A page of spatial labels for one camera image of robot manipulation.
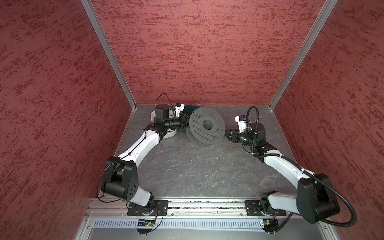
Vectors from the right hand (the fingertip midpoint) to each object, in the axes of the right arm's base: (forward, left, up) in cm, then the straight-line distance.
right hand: (222, 134), depth 82 cm
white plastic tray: (+10, +32, -12) cm, 36 cm away
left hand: (+2, +14, +7) cm, 16 cm away
